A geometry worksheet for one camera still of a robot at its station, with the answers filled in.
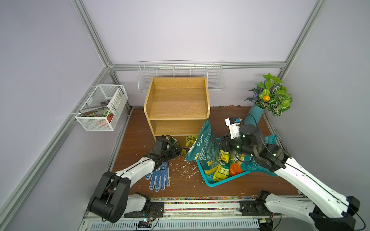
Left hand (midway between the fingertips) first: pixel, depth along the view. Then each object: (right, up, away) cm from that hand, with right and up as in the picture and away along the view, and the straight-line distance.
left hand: (178, 151), depth 88 cm
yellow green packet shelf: (+28, -2, -4) cm, 28 cm away
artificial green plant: (+52, +34, -9) cm, 63 cm away
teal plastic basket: (+19, -16, -4) cm, 25 cm away
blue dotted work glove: (-11, -16, -4) cm, 19 cm away
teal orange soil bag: (+37, -4, -15) cm, 40 cm away
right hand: (+20, +11, -21) cm, 31 cm away
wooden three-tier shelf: (+1, +26, -11) cm, 28 cm away
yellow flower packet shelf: (+25, -9, -9) cm, 29 cm away
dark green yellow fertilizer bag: (+15, +5, -17) cm, 24 cm away
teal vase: (+53, +22, +11) cm, 58 cm away
